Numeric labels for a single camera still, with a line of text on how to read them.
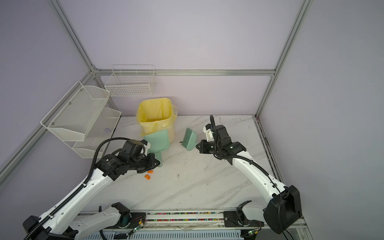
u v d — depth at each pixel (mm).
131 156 547
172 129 898
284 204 390
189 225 734
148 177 881
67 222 384
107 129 931
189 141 839
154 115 1040
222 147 592
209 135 710
